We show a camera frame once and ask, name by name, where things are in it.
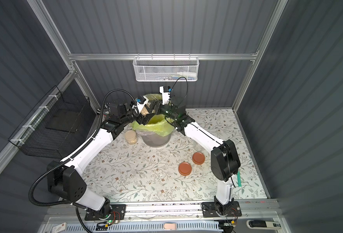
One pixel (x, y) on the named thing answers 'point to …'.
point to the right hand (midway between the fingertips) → (150, 100)
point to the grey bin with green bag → (158, 131)
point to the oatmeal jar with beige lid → (130, 137)
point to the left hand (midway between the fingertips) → (150, 108)
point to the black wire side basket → (50, 130)
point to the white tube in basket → (187, 74)
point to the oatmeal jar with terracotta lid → (197, 147)
